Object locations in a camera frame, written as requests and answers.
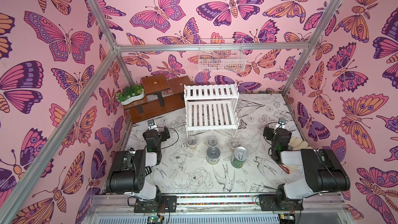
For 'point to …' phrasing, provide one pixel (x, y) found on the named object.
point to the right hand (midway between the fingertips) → (274, 126)
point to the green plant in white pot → (130, 94)
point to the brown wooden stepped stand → (162, 96)
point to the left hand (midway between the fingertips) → (159, 126)
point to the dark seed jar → (212, 141)
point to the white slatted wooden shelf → (211, 107)
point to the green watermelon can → (240, 154)
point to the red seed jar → (235, 143)
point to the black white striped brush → (147, 170)
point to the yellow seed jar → (192, 142)
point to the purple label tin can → (213, 155)
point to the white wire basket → (224, 60)
